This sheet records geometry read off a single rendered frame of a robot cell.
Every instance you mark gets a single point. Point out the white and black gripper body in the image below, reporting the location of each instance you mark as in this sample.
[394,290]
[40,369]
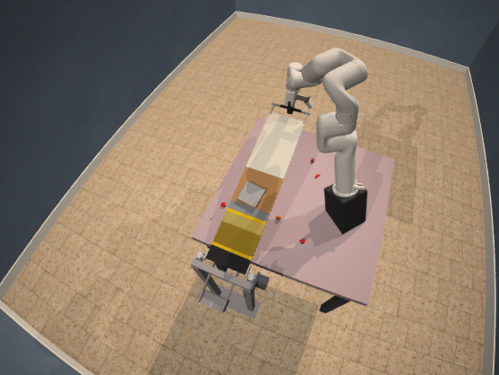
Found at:
[290,96]

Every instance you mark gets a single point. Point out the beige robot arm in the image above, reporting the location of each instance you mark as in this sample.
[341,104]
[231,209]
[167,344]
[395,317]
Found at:
[333,129]

